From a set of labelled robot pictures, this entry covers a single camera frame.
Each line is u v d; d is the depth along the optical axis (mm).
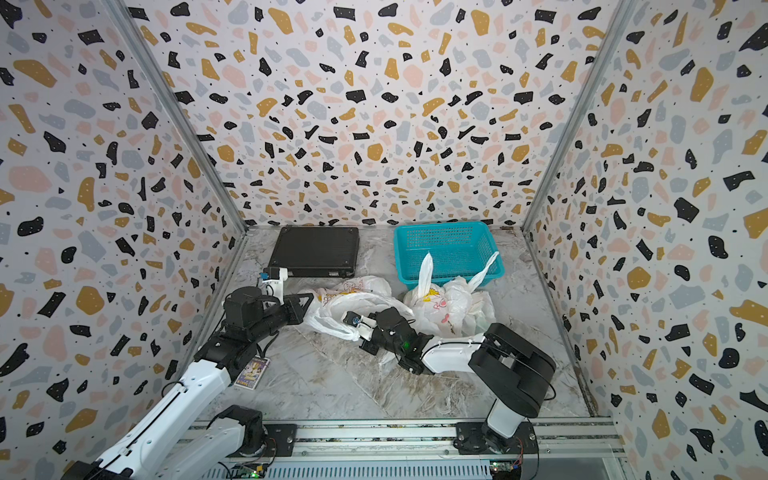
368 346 757
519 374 454
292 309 680
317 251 1239
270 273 679
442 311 801
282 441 731
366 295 847
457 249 1146
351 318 707
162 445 434
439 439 762
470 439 740
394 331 648
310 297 780
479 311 880
